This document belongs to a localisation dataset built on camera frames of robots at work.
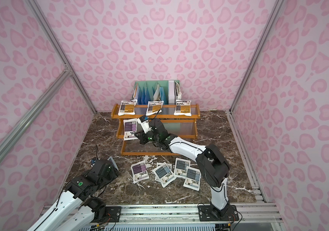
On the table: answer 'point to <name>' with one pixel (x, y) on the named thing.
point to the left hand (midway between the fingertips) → (116, 170)
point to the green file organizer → (168, 91)
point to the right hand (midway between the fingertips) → (134, 134)
